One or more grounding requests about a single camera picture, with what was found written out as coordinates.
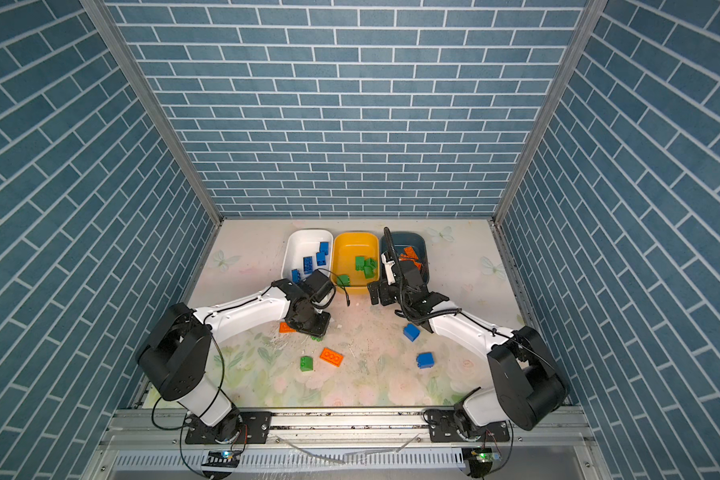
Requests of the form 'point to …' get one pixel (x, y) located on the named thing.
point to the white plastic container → (306, 251)
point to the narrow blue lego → (296, 278)
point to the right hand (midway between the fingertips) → (380, 277)
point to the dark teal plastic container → (402, 239)
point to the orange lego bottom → (331, 357)
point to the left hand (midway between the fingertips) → (324, 330)
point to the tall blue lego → (307, 264)
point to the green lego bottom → (306, 363)
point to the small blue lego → (324, 247)
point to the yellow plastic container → (346, 247)
